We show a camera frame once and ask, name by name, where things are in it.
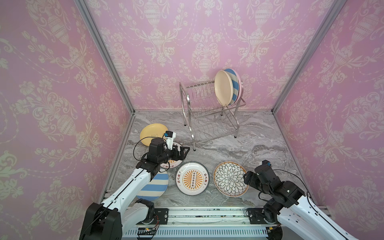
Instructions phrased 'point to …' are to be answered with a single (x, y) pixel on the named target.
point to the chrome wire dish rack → (208, 119)
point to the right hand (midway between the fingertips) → (249, 178)
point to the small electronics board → (146, 231)
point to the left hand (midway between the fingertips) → (184, 148)
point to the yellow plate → (152, 130)
